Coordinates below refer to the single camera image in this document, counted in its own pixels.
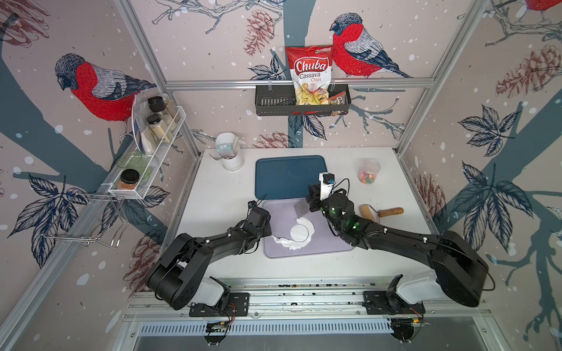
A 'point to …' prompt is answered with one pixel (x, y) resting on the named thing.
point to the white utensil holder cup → (236, 162)
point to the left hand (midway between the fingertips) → (269, 220)
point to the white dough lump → (294, 245)
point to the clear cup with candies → (367, 170)
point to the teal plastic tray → (287, 178)
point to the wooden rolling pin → (369, 213)
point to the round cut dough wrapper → (299, 232)
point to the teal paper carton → (225, 150)
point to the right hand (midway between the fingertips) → (310, 185)
